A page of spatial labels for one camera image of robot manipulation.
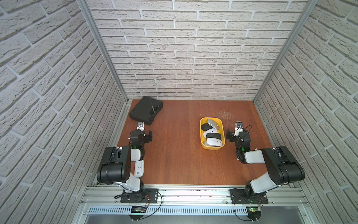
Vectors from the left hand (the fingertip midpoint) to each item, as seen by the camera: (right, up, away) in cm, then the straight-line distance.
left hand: (143, 128), depth 94 cm
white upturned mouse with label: (+43, -10, -3) cm, 44 cm away
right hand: (+65, 0, 0) cm, 65 cm away
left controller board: (+4, -42, -23) cm, 48 cm away
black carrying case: (-2, +13, +14) cm, 19 cm away
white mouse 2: (+49, -9, -4) cm, 49 cm away
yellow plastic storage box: (+55, -2, +3) cm, 55 cm away
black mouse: (+45, 0, +6) cm, 45 cm away
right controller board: (+64, -41, -24) cm, 80 cm away
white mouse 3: (+1, -23, -13) cm, 26 cm away
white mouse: (+50, +2, +6) cm, 51 cm away
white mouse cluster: (+49, -2, +3) cm, 49 cm away
